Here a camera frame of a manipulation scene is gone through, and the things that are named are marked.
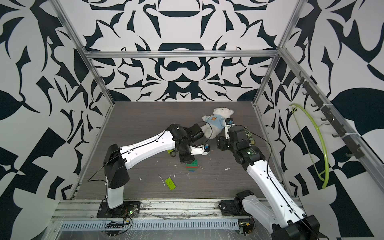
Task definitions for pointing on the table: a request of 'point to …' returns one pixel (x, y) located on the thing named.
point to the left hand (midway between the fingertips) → (189, 154)
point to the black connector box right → (247, 227)
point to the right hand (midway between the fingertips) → (225, 134)
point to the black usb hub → (108, 226)
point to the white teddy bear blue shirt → (215, 123)
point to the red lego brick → (192, 167)
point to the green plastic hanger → (327, 172)
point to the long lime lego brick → (170, 184)
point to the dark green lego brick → (193, 166)
